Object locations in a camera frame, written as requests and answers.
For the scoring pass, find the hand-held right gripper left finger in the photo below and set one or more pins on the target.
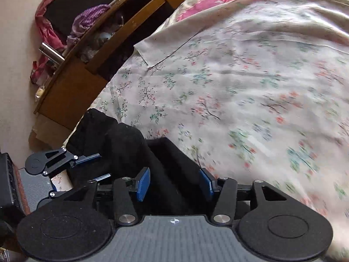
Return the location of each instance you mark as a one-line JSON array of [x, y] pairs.
[[143, 184]]

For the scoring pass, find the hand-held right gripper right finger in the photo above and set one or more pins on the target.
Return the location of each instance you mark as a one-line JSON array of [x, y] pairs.
[[205, 182]]

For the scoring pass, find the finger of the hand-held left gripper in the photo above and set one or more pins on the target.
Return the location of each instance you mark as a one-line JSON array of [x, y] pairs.
[[105, 176], [84, 159]]

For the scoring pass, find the black pants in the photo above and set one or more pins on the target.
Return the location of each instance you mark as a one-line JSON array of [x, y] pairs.
[[131, 147]]

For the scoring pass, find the brown cardboard sheet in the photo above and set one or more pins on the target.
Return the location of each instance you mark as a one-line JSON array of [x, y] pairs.
[[46, 131]]

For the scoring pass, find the wooden desk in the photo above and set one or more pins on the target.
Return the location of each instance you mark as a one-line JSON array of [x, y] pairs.
[[68, 92]]

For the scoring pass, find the small yellow bottle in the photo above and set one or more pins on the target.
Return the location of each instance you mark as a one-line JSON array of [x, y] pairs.
[[41, 92]]

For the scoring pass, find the floral bed quilt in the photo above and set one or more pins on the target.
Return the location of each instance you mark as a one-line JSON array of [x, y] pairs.
[[245, 87]]

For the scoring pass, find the grey clothes pile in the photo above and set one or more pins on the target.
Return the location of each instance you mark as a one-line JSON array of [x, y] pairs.
[[101, 38]]

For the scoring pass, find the pink floral cloth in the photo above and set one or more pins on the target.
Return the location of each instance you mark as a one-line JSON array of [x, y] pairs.
[[45, 19]]

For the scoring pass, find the purple dotted cloth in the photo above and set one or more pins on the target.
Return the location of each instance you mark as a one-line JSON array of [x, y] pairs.
[[90, 13]]

